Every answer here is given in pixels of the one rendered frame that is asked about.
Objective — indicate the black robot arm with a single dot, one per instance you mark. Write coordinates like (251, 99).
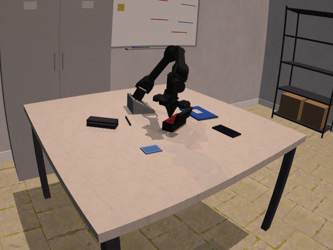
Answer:
(174, 79)

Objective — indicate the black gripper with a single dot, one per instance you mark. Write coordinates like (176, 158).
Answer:
(172, 107)

